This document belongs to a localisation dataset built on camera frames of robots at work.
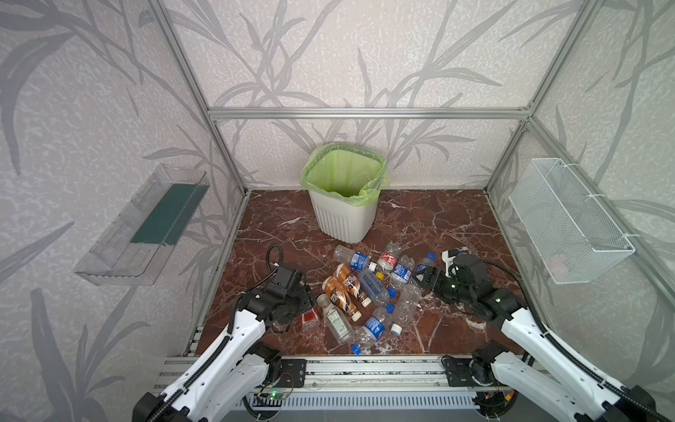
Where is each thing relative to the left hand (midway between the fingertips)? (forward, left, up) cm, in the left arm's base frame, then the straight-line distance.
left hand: (312, 295), depth 80 cm
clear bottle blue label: (+11, -30, -5) cm, 32 cm away
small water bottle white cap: (+13, -13, -3) cm, 19 cm away
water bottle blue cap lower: (-9, -19, -3) cm, 21 cm away
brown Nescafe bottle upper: (+7, -10, -3) cm, 13 cm away
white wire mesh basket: (+5, -66, +27) cm, 71 cm away
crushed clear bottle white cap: (+2, -31, -9) cm, 33 cm away
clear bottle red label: (+14, -25, -3) cm, 29 cm away
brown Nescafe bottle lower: (+1, -8, -4) cm, 9 cm away
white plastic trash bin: (+23, -9, +10) cm, 26 cm away
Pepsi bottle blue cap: (+15, -40, -6) cm, 43 cm away
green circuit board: (-25, +8, -8) cm, 27 cm away
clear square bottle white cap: (-8, -8, -2) cm, 12 cm away
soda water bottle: (+3, -20, -3) cm, 20 cm away
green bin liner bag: (+46, -9, +9) cm, 48 cm away
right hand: (+5, -33, +6) cm, 33 cm away
